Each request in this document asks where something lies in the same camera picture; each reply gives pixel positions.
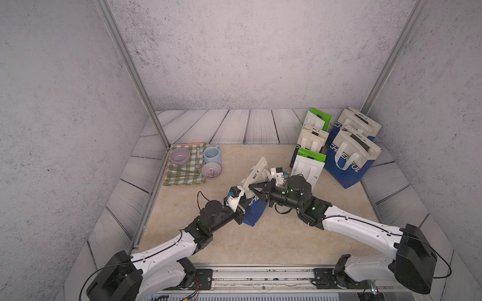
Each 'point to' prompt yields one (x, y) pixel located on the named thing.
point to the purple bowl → (179, 156)
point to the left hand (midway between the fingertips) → (252, 201)
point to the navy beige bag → (311, 138)
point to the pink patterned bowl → (211, 170)
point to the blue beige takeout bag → (354, 121)
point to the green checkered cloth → (190, 173)
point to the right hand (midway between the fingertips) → (249, 186)
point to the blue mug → (213, 154)
